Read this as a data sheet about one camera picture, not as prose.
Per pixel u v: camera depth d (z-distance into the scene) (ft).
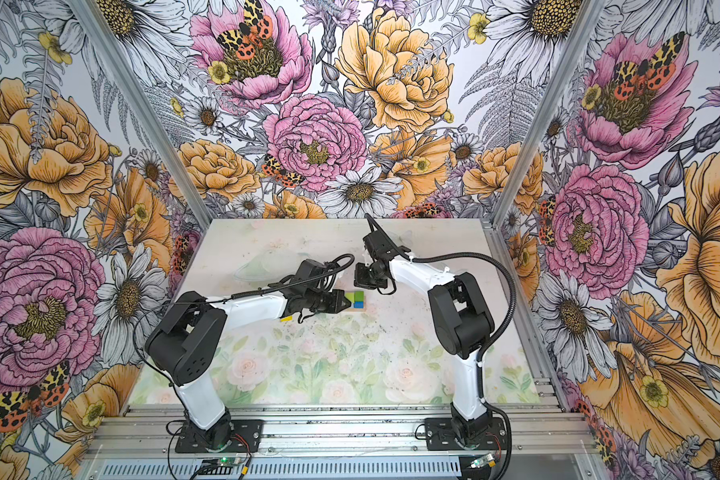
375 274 2.70
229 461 2.33
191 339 1.59
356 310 3.11
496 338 1.69
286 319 2.27
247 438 2.43
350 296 3.05
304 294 2.45
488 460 2.34
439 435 2.41
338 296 2.70
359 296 3.08
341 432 2.50
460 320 1.73
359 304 3.10
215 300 1.77
